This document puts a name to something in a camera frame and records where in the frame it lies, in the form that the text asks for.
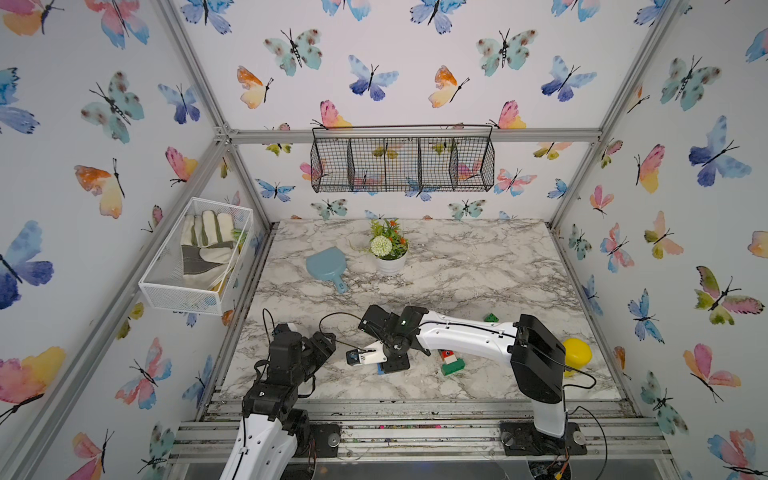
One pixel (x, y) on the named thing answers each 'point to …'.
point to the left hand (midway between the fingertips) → (332, 339)
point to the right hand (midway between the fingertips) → (386, 352)
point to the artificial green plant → (386, 241)
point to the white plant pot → (391, 266)
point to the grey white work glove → (208, 246)
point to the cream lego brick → (450, 359)
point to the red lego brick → (446, 354)
